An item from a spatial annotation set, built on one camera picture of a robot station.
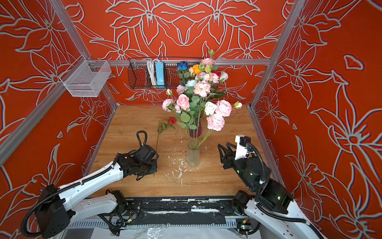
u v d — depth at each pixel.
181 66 0.76
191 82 0.65
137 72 0.96
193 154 0.79
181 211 0.73
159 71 0.89
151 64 0.87
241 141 0.51
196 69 0.75
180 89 0.81
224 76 0.76
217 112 0.59
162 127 1.00
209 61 0.76
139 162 0.59
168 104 0.72
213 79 0.61
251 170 0.42
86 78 0.92
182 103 0.58
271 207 0.42
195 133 0.76
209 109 0.58
